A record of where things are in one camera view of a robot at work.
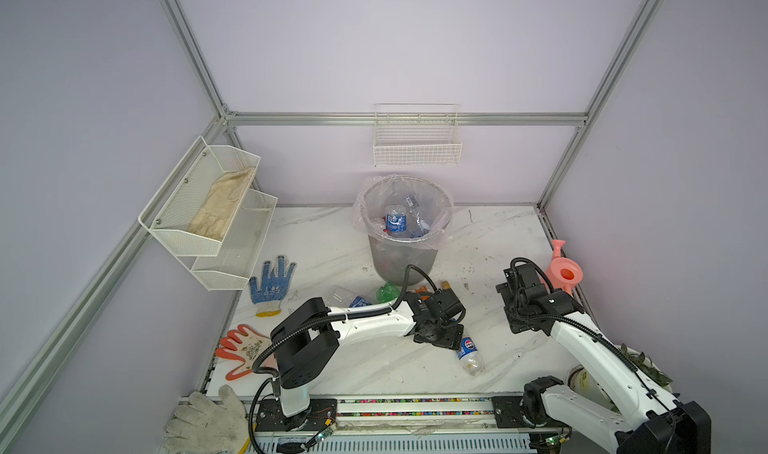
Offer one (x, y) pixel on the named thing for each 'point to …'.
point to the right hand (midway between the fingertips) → (500, 297)
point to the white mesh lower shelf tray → (231, 268)
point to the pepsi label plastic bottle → (469, 357)
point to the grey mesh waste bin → (391, 260)
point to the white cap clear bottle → (413, 203)
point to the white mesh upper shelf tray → (194, 206)
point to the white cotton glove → (205, 426)
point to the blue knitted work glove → (276, 285)
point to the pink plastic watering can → (563, 273)
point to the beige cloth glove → (222, 202)
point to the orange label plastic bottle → (423, 289)
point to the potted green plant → (643, 367)
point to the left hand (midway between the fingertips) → (447, 343)
